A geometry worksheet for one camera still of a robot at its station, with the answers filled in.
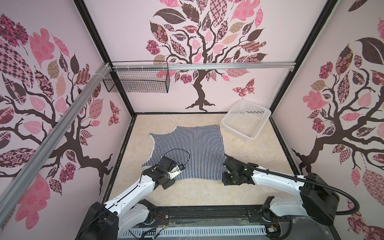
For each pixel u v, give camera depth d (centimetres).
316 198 42
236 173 65
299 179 46
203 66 94
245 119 115
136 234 70
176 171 75
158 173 62
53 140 52
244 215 74
